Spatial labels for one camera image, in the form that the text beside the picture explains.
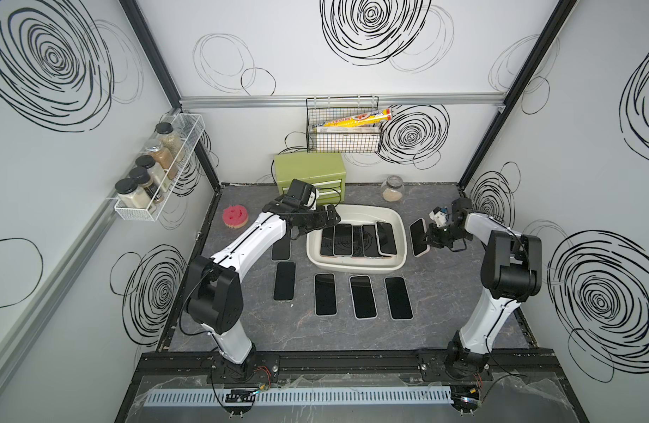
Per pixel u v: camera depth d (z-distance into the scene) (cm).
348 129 89
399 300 89
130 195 61
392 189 110
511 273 52
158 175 69
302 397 96
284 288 90
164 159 71
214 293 45
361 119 87
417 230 102
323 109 94
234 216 105
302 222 72
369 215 103
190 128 99
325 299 87
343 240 102
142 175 63
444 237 85
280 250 98
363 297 87
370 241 96
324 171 103
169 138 75
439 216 92
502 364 78
